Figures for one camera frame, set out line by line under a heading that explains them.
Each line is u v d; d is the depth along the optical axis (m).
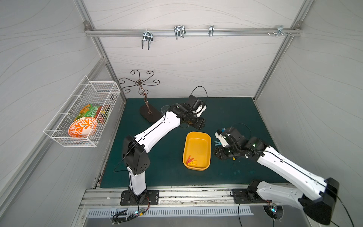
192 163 0.84
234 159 0.88
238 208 0.69
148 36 0.78
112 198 0.75
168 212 0.70
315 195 0.39
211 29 0.72
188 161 0.86
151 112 1.08
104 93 0.80
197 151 0.90
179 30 0.77
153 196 0.74
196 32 0.80
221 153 0.64
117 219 0.68
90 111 0.66
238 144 0.55
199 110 0.67
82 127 0.64
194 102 0.61
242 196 0.73
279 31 0.77
